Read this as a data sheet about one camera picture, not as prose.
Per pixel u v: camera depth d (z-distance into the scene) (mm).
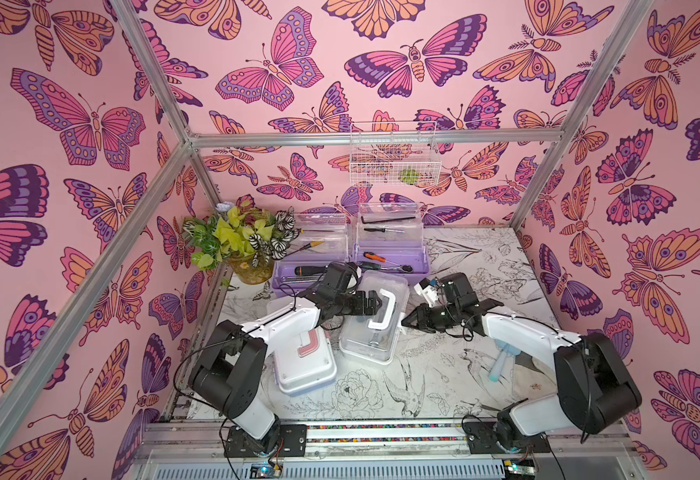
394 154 952
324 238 1061
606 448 730
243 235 872
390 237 1170
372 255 1095
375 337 834
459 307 688
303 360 761
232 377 448
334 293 690
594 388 431
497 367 848
